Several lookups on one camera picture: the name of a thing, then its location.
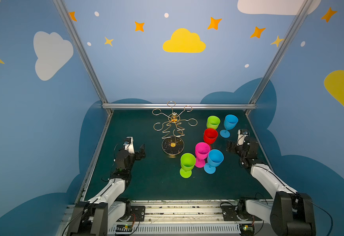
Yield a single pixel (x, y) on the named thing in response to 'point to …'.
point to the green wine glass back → (187, 162)
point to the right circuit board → (246, 229)
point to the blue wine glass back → (214, 159)
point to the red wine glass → (210, 135)
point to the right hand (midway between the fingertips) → (236, 140)
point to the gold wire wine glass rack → (173, 144)
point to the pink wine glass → (202, 152)
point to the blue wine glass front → (230, 123)
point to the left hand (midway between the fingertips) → (135, 144)
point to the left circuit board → (124, 228)
